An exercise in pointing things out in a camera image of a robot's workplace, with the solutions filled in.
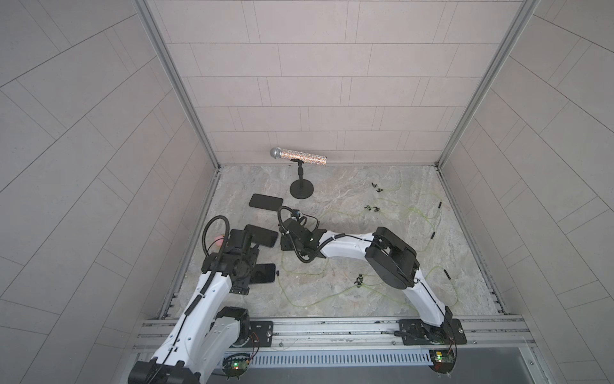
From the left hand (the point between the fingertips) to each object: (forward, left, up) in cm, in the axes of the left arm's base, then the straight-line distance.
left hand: (258, 261), depth 81 cm
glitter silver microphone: (+35, -5, +18) cm, 40 cm away
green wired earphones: (-7, -34, -4) cm, 35 cm away
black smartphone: (+28, +2, -4) cm, 28 cm away
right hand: (+10, -6, -5) cm, 13 cm away
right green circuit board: (-27, -57, -4) cm, 63 cm away
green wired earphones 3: (+36, -59, -4) cm, 69 cm away
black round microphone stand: (+34, -13, -2) cm, 37 cm away
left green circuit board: (-28, +2, -2) cm, 28 cm away
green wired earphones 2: (+26, -42, -4) cm, 49 cm away
